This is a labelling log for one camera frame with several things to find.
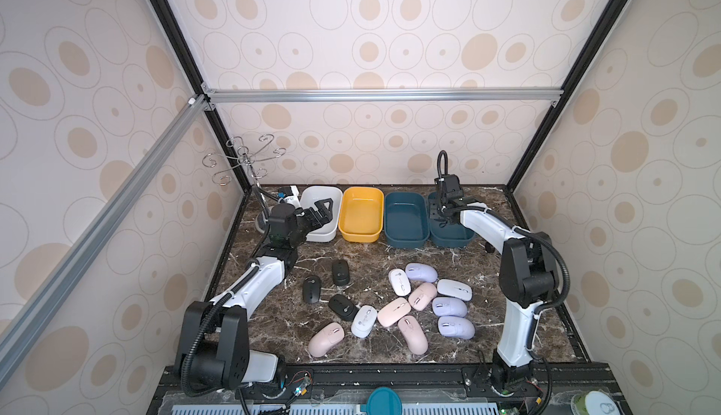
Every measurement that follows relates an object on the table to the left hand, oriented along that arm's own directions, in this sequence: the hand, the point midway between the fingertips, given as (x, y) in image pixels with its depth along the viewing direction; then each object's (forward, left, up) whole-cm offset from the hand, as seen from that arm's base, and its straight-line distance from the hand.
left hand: (330, 202), depth 83 cm
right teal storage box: (+1, -39, -19) cm, 43 cm away
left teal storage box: (+10, -26, -21) cm, 35 cm away
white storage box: (+20, +12, -19) cm, 30 cm away
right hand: (+10, -41, -13) cm, 45 cm away
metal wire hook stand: (+32, +40, -8) cm, 52 cm away
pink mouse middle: (-24, -19, -23) cm, 38 cm away
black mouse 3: (-23, -4, -22) cm, 32 cm away
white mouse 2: (-18, -39, -21) cm, 47 cm away
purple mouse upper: (-12, -29, -21) cm, 38 cm away
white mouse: (-15, -22, -21) cm, 34 cm away
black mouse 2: (-17, +6, -22) cm, 29 cm away
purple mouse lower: (-29, -37, -21) cm, 52 cm away
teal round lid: (-48, -15, -16) cm, 52 cm away
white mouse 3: (-28, -10, -21) cm, 36 cm away
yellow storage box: (+14, -8, -23) cm, 28 cm away
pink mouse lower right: (-31, -25, -21) cm, 45 cm away
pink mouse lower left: (-32, +1, -22) cm, 39 cm away
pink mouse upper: (-20, -28, -20) cm, 40 cm away
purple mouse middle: (-23, -36, -20) cm, 47 cm away
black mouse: (-13, -3, -21) cm, 25 cm away
